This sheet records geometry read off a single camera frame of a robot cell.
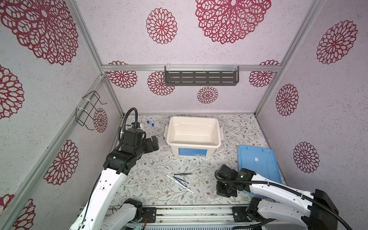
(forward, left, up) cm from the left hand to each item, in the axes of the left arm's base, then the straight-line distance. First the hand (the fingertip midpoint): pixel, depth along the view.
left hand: (149, 143), depth 73 cm
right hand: (-19, -34, -20) cm, 44 cm away
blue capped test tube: (+23, +6, -10) cm, 25 cm away
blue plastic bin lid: (+3, -68, -26) cm, 73 cm away
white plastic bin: (+23, -25, -27) cm, 44 cm away
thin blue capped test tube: (+30, +6, -26) cm, 40 cm away
